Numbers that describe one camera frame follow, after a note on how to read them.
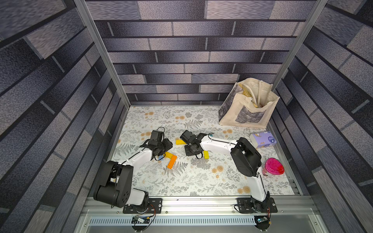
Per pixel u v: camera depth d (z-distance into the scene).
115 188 0.44
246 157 0.53
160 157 0.79
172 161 0.90
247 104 0.87
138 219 0.71
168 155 0.92
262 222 0.72
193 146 0.68
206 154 0.93
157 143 0.71
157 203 0.74
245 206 0.73
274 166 0.78
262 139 0.94
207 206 0.76
